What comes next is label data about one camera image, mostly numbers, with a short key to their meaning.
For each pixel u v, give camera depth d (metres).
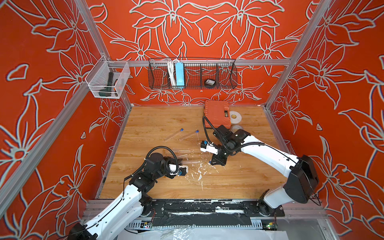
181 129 1.04
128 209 0.52
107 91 0.81
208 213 0.73
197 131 1.04
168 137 0.99
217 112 1.10
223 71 1.01
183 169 0.65
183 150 0.96
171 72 0.89
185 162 0.78
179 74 0.90
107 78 0.89
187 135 1.01
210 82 0.96
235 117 1.10
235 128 1.04
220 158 0.68
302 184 0.41
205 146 0.70
